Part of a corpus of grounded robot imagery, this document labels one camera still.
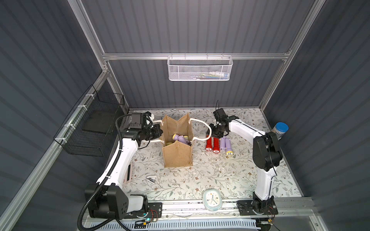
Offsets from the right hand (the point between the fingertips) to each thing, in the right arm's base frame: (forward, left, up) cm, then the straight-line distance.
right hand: (210, 133), depth 96 cm
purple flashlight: (-6, +19, +2) cm, 20 cm away
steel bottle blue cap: (-4, -39, +11) cm, 41 cm away
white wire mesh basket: (+60, +5, +14) cm, 61 cm away
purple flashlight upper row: (-5, -9, -5) cm, 11 cm away
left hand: (-9, +28, +15) cm, 33 cm away
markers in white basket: (+26, -1, +27) cm, 38 cm away
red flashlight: (-5, 0, -5) cm, 8 cm away
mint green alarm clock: (-39, +1, -4) cm, 39 cm away
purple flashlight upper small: (-11, -13, -6) cm, 18 cm away
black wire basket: (-12, +66, +20) cm, 70 cm away
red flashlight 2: (-6, -4, -6) cm, 9 cm away
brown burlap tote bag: (-17, +21, +5) cm, 27 cm away
